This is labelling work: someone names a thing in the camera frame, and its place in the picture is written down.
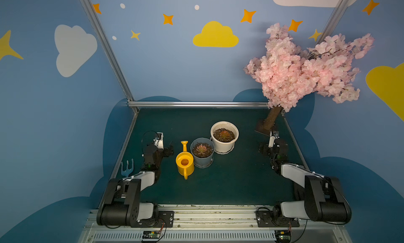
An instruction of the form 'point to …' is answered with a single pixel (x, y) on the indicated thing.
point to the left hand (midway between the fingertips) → (163, 139)
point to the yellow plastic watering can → (184, 161)
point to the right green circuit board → (283, 236)
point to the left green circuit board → (151, 234)
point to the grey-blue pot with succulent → (202, 151)
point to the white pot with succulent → (223, 135)
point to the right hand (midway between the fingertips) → (271, 141)
